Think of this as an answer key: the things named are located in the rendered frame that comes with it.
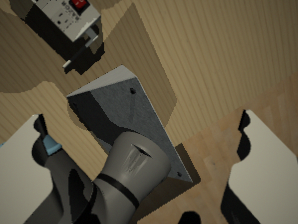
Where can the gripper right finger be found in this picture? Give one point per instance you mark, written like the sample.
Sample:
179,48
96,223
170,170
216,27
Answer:
263,187

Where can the white power strip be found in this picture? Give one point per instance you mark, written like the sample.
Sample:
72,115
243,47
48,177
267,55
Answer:
74,17

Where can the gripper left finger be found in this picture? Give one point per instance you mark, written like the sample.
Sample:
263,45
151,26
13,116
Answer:
28,193

